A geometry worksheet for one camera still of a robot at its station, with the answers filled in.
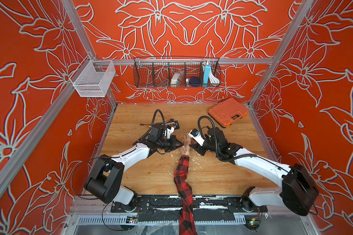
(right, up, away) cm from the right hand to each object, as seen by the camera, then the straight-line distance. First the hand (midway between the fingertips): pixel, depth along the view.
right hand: (189, 141), depth 80 cm
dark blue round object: (+5, +37, +15) cm, 40 cm away
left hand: (-3, -1, +1) cm, 3 cm away
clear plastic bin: (-62, +39, +13) cm, 75 cm away
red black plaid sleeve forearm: (-2, -36, -14) cm, 38 cm away
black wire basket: (-20, +46, +20) cm, 54 cm away
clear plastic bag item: (-7, +39, +11) cm, 41 cm away
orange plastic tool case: (+32, +18, +28) cm, 46 cm away
